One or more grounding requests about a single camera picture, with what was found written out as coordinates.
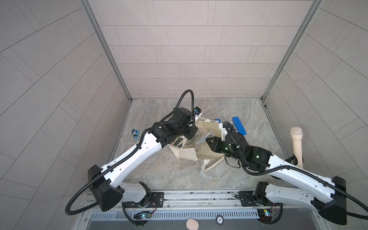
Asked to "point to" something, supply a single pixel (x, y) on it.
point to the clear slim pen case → (203, 138)
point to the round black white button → (219, 220)
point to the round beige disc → (192, 224)
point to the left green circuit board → (142, 215)
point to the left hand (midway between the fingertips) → (196, 124)
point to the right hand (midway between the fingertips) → (204, 142)
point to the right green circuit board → (265, 215)
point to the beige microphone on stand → (297, 133)
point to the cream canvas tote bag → (198, 148)
